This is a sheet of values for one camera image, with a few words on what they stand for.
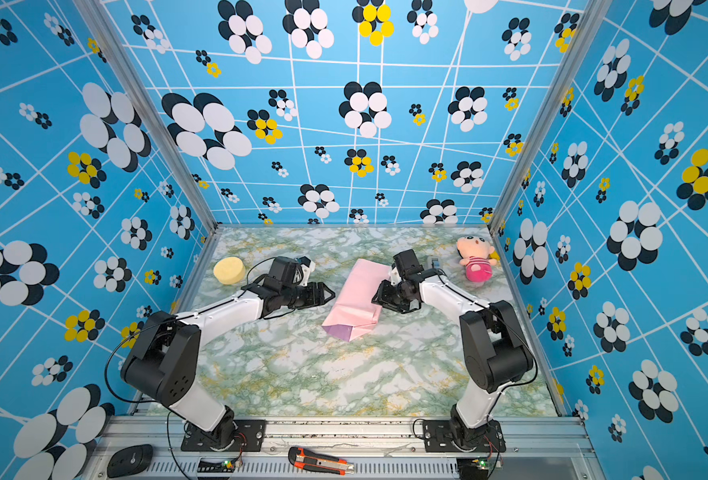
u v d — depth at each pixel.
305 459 0.69
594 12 0.68
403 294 0.78
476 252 1.04
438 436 0.73
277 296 0.70
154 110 0.87
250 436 0.74
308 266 0.84
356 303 0.89
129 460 0.68
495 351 0.47
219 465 0.72
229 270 1.03
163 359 0.46
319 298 0.80
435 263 1.02
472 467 0.71
